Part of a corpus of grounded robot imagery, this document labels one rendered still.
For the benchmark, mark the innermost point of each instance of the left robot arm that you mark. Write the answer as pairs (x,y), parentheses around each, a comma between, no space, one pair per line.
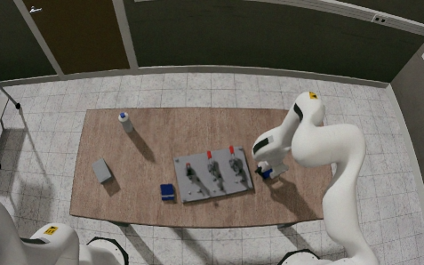
(53,244)

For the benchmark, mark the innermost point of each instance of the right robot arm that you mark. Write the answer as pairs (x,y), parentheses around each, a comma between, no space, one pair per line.
(313,146)

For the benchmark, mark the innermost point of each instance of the white bottle with blue cap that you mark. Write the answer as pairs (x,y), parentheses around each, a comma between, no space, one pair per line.
(126,122)

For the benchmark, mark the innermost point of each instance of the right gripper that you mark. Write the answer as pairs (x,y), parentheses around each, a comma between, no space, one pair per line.
(263,167)

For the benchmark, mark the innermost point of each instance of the blue rectangular plate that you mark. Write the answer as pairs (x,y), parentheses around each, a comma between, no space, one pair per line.
(266,174)

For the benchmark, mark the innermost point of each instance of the blue rectangular block with slot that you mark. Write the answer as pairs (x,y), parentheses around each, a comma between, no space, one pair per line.
(167,192)

